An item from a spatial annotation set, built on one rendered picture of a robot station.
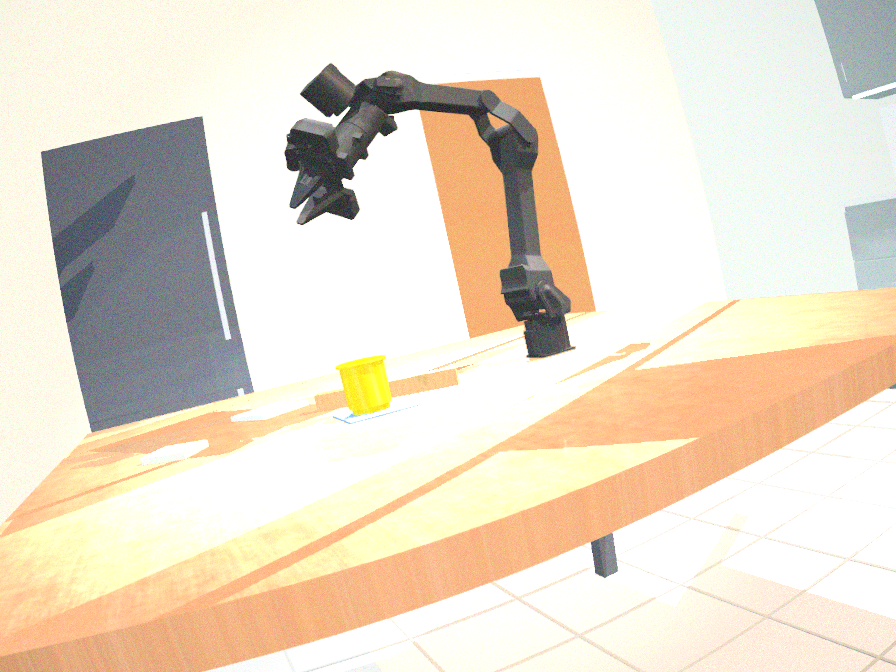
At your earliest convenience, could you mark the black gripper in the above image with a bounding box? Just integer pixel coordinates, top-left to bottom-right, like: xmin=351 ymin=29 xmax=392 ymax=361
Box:
xmin=289 ymin=118 xmax=370 ymax=225

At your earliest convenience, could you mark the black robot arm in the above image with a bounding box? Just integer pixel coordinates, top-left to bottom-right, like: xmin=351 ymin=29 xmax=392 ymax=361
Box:
xmin=300 ymin=63 xmax=577 ymax=358

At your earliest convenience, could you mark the yellow translucent cup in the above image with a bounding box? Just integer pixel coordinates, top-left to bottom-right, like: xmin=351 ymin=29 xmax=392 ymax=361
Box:
xmin=336 ymin=355 xmax=391 ymax=415

